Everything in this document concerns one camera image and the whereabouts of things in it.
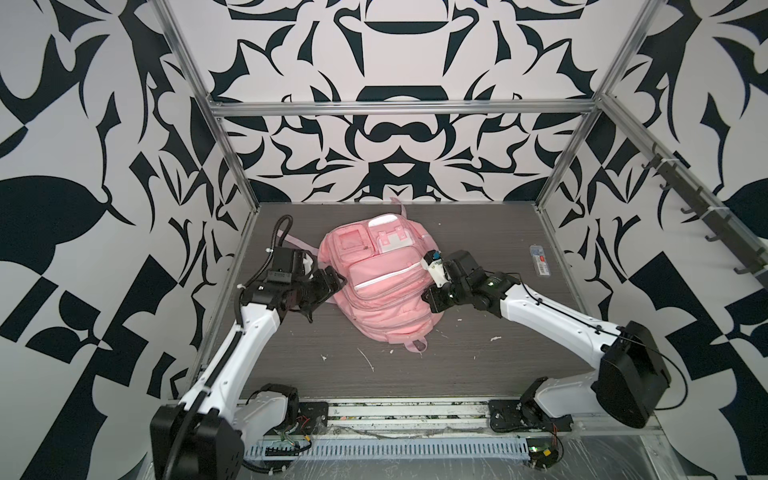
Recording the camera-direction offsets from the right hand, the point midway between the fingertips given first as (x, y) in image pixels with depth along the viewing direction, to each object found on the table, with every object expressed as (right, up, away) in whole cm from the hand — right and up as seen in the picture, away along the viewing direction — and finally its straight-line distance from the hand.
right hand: (423, 294), depth 82 cm
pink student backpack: (-11, +9, +9) cm, 17 cm away
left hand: (-22, +4, -3) cm, 23 cm away
